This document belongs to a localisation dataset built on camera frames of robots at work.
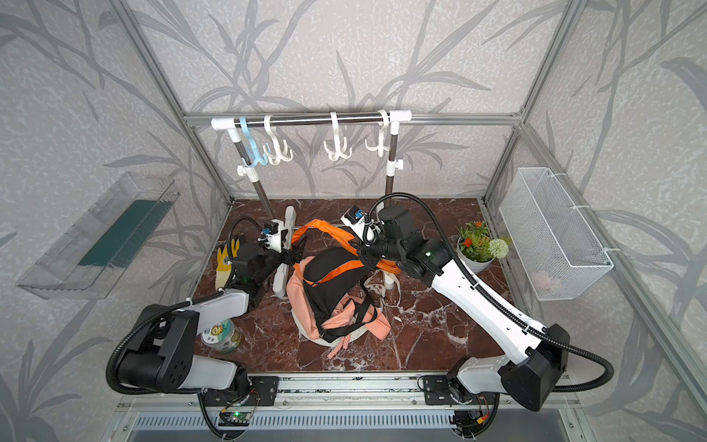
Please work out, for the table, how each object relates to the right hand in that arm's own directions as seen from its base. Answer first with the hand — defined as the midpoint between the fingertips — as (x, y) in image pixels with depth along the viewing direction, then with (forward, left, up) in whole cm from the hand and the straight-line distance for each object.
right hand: (352, 237), depth 71 cm
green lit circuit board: (-36, +31, -30) cm, 56 cm away
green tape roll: (-18, +36, -21) cm, 46 cm away
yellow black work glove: (+9, +48, -27) cm, 56 cm away
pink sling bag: (-13, +4, -20) cm, 24 cm away
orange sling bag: (+3, +8, +3) cm, 9 cm away
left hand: (+10, +19, -11) cm, 24 cm away
